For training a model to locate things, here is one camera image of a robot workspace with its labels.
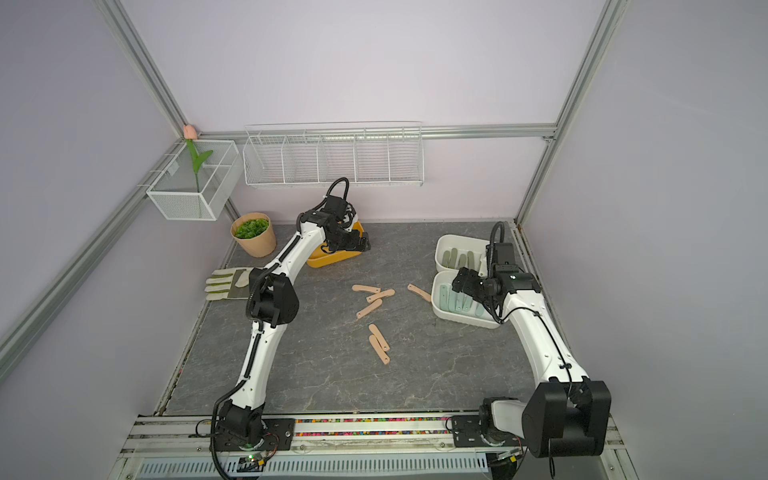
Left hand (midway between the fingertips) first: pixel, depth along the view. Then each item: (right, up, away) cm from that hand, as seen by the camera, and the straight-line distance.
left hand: (361, 246), depth 102 cm
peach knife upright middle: (+3, -21, -5) cm, 22 cm away
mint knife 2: (+31, -18, -3) cm, 36 cm away
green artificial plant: (-38, +6, +1) cm, 39 cm away
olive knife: (+34, -4, +9) cm, 35 cm away
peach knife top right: (+21, -16, -2) cm, 26 cm away
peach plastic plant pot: (-35, 0, +3) cm, 36 cm away
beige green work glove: (-46, -13, +1) cm, 48 cm away
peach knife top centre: (+8, -16, -2) cm, 18 cm away
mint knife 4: (+36, -19, -5) cm, 41 cm away
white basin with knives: (+38, 0, +11) cm, 40 cm away
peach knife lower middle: (+7, -28, -13) cm, 31 cm away
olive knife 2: (+39, -5, +7) cm, 40 cm away
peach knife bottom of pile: (+9, -33, -17) cm, 38 cm away
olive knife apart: (+30, -5, +8) cm, 32 cm away
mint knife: (+28, -17, -3) cm, 33 cm away
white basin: (+33, -22, -12) cm, 42 cm away
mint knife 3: (+33, -18, -5) cm, 38 cm away
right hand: (+32, -11, -18) cm, 38 cm away
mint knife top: (+39, -21, -5) cm, 45 cm away
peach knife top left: (+2, -15, 0) cm, 15 cm away
